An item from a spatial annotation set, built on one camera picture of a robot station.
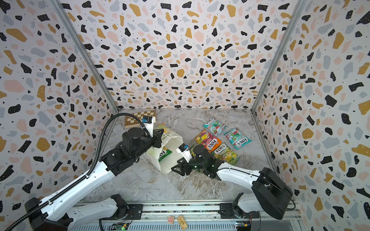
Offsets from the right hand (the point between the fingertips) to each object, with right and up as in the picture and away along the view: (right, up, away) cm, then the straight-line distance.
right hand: (173, 164), depth 76 cm
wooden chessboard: (-36, +23, +33) cm, 54 cm away
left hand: (-4, +19, -7) cm, 21 cm away
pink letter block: (-1, -26, -4) cm, 27 cm away
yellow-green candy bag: (+31, +2, +17) cm, 35 cm away
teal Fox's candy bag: (+27, +19, +31) cm, 45 cm away
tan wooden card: (+5, -27, -4) cm, 28 cm away
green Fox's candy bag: (+10, +8, -4) cm, 13 cm away
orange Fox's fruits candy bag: (+22, +8, +24) cm, 34 cm away
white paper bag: (-1, +12, +2) cm, 12 cm away
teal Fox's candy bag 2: (+42, +10, +24) cm, 49 cm away
